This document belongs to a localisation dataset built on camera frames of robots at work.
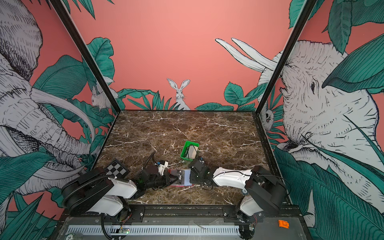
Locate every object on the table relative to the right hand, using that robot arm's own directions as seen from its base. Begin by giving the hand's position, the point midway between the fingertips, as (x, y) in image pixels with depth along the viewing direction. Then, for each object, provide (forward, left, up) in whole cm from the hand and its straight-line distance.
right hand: (189, 177), depth 85 cm
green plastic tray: (+18, +4, 0) cm, 18 cm away
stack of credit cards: (+15, -1, +2) cm, 15 cm away
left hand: (-1, +5, +2) cm, 6 cm away
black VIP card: (+1, +4, -1) cm, 4 cm away
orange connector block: (-22, -46, 0) cm, 51 cm away
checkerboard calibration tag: (+4, +42, +3) cm, 43 cm away
